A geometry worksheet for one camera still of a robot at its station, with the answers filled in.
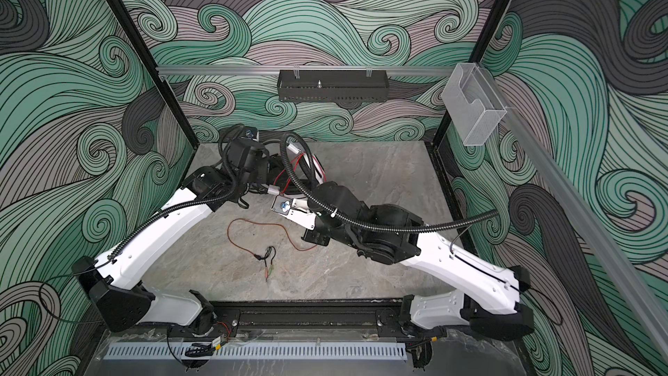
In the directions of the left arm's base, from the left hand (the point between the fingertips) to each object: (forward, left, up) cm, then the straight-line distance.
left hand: (256, 158), depth 74 cm
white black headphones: (-6, -9, -4) cm, 12 cm away
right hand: (-19, -15, +5) cm, 25 cm away
